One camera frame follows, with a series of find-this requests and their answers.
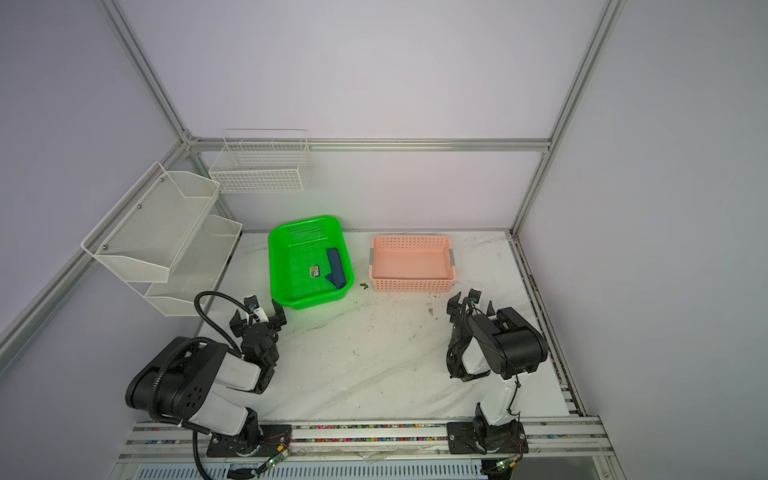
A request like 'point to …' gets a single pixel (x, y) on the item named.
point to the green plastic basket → (310, 263)
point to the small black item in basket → (315, 271)
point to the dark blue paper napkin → (336, 276)
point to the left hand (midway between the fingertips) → (256, 306)
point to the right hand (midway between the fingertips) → (472, 296)
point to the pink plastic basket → (412, 263)
